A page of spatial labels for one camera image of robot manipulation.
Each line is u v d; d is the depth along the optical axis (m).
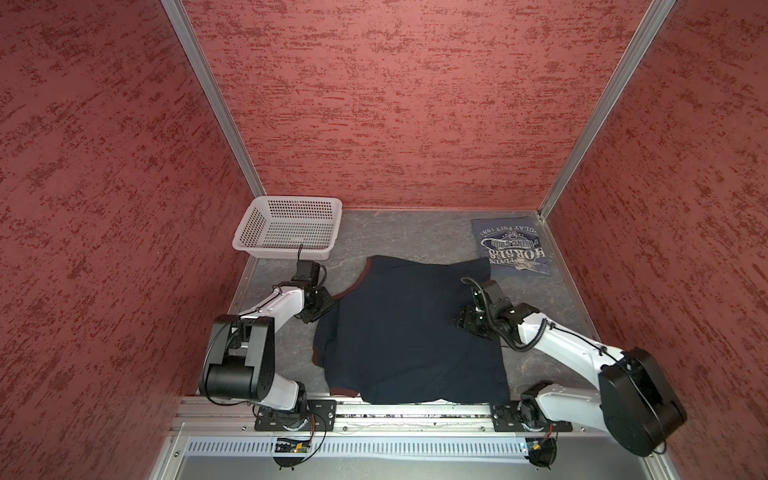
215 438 0.71
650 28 0.74
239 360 0.45
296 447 0.71
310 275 0.75
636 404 0.41
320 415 0.74
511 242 1.07
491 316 0.67
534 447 0.71
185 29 0.73
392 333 0.89
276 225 1.26
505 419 0.74
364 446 0.71
